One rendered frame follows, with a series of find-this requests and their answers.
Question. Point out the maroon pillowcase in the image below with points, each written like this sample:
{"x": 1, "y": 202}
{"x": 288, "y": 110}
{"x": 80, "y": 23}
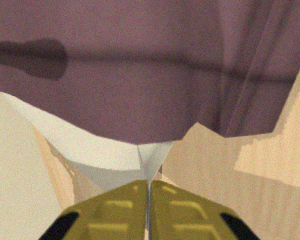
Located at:
{"x": 146, "y": 71}

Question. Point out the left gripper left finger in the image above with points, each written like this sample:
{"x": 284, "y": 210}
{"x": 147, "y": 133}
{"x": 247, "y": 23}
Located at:
{"x": 118, "y": 214}

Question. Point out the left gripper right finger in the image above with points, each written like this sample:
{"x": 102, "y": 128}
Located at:
{"x": 177, "y": 214}

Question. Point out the cream pillow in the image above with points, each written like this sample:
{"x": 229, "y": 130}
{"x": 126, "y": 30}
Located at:
{"x": 108, "y": 163}

